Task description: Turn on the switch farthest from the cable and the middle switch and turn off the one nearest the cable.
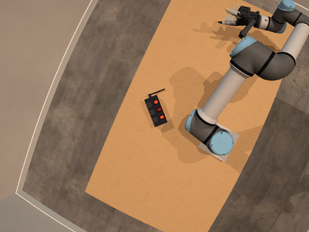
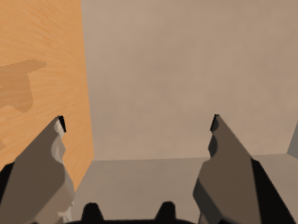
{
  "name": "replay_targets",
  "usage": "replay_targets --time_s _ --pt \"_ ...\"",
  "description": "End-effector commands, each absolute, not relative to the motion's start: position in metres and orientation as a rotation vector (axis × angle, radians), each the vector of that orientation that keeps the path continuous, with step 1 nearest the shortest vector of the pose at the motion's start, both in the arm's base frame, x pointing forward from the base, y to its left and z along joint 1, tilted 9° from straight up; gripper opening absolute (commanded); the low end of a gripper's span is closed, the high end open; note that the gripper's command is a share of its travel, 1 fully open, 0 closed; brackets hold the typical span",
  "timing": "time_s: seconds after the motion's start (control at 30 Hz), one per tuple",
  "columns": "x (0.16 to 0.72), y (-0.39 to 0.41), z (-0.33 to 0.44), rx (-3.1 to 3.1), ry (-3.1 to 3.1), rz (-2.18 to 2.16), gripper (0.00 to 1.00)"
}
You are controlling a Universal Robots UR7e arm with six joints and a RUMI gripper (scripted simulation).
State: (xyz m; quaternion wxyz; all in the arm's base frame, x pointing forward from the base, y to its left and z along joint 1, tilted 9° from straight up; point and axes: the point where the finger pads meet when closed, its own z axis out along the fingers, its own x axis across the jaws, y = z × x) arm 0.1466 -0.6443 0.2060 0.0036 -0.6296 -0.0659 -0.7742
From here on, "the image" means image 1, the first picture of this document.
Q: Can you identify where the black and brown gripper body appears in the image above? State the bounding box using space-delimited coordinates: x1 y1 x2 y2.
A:
236 6 261 28

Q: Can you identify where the black power strip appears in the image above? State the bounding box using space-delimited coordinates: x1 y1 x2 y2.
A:
145 94 167 127

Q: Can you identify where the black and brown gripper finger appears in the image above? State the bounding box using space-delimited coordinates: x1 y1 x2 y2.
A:
218 15 240 26
225 5 247 20

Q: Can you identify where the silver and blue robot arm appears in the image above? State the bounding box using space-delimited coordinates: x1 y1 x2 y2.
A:
185 0 309 155

